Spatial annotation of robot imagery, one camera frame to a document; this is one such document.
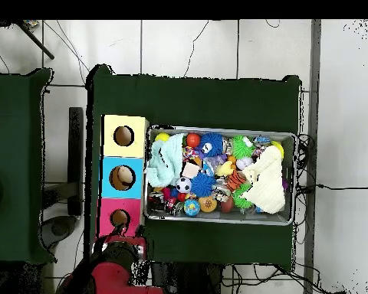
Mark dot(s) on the wooden box with three holes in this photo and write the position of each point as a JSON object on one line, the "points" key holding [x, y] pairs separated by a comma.
{"points": [[125, 150]]}

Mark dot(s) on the shallow silver mesh bin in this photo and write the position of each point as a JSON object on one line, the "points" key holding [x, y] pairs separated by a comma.
{"points": [[220, 218]]}

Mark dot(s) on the wooden cube block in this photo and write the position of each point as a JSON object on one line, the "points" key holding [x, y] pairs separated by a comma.
{"points": [[190, 170]]}

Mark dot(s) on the mint green cloth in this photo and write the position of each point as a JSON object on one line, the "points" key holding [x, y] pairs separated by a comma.
{"points": [[164, 165]]}

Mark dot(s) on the small soccer ball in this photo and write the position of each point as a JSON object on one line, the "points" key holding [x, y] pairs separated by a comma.
{"points": [[183, 185]]}

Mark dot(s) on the orange smooth ball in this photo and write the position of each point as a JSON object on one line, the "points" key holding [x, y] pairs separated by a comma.
{"points": [[193, 140]]}

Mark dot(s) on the blue spiky rubber ball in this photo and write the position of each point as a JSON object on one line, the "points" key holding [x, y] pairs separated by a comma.
{"points": [[202, 185]]}

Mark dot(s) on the blue globe ball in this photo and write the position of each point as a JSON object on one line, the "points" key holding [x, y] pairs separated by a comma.
{"points": [[192, 207]]}

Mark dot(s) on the orange tiger plush toy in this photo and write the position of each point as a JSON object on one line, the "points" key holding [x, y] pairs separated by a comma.
{"points": [[234, 180]]}

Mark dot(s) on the green spiky ball with eyes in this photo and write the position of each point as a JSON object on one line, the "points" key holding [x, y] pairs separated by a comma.
{"points": [[240, 147]]}

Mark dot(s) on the white baseball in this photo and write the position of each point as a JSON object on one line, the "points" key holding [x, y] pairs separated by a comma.
{"points": [[243, 163]]}

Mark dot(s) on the dark green tablecloth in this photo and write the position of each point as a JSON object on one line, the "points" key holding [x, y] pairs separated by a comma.
{"points": [[202, 101]]}

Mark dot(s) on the cream knitted cloth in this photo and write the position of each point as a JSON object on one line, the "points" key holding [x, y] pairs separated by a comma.
{"points": [[266, 183]]}

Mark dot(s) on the black flat panel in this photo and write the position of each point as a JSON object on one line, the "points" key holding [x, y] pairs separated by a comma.
{"points": [[76, 159]]}

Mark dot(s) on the dark green side table cloth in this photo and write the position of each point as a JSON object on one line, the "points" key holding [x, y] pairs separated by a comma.
{"points": [[15, 153]]}

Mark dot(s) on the black tripod leg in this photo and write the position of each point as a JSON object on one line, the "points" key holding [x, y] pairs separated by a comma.
{"points": [[36, 41]]}

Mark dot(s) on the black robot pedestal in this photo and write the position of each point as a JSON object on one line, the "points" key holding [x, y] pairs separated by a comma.
{"points": [[190, 280]]}

